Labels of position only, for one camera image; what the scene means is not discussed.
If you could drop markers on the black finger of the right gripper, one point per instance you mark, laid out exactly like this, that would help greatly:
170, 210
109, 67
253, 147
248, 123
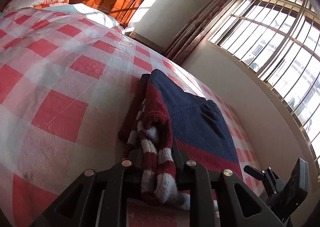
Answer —
255, 173
295, 191

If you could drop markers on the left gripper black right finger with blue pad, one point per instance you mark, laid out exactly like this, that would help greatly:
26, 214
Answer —
223, 192

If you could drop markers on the light blue floral folded quilt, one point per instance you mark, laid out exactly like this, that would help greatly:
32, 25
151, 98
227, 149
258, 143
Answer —
87, 12

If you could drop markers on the red white striped navy sweater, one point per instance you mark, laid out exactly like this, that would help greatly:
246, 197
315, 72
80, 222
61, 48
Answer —
162, 115

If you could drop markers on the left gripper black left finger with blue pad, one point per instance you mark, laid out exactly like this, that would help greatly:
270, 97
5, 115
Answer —
94, 198

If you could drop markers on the pink floral curtain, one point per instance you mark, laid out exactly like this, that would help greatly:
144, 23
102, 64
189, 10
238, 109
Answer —
190, 35

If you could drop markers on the pink floral pillow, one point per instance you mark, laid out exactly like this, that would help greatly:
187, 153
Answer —
14, 5

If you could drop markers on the brown wooden nightstand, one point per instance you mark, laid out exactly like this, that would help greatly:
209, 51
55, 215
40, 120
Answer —
129, 31

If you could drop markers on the window with beige bars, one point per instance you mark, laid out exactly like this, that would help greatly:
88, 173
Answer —
278, 41

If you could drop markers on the red white checkered bed sheet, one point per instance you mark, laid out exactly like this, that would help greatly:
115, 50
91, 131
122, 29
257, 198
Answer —
66, 86

